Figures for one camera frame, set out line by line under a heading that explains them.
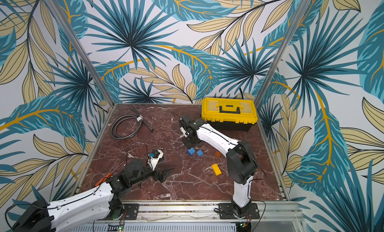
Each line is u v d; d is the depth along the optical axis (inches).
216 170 33.8
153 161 26.6
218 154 36.4
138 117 42.8
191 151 34.8
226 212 28.9
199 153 36.4
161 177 27.2
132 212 29.0
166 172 27.2
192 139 29.3
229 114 36.5
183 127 28.8
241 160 19.0
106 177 32.9
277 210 30.1
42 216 17.7
